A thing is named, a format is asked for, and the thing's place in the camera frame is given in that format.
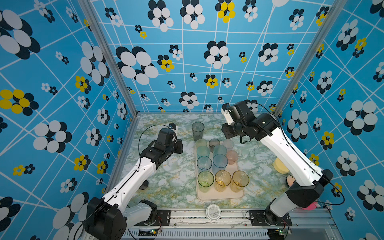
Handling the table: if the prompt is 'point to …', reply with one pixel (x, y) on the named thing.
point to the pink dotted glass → (232, 156)
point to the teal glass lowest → (220, 149)
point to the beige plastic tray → (213, 194)
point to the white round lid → (213, 212)
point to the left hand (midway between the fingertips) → (182, 141)
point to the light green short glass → (201, 142)
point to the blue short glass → (219, 163)
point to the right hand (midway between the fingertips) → (226, 128)
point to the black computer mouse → (144, 185)
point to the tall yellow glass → (240, 179)
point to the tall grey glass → (197, 129)
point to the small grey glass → (213, 142)
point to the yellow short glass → (223, 178)
